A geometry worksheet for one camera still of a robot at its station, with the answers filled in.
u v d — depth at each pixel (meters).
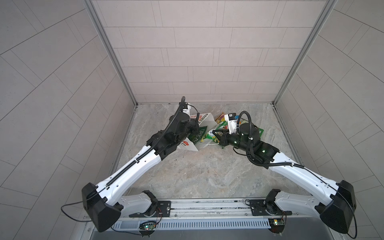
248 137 0.51
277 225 0.68
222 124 0.71
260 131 0.99
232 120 0.62
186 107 0.61
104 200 0.37
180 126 0.49
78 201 0.36
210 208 0.72
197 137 0.89
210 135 0.70
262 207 0.71
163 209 0.71
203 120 0.77
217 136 0.68
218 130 0.68
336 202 0.38
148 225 0.64
